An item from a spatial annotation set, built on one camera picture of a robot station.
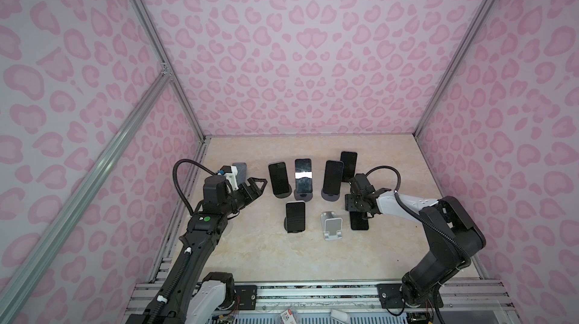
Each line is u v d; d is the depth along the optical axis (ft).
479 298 2.41
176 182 1.88
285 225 2.96
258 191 2.27
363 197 2.40
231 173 2.36
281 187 3.12
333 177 3.00
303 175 3.05
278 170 2.96
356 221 2.77
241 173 3.37
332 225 2.71
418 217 1.57
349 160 3.22
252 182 2.31
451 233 1.52
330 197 3.19
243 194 2.26
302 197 3.20
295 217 2.82
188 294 1.44
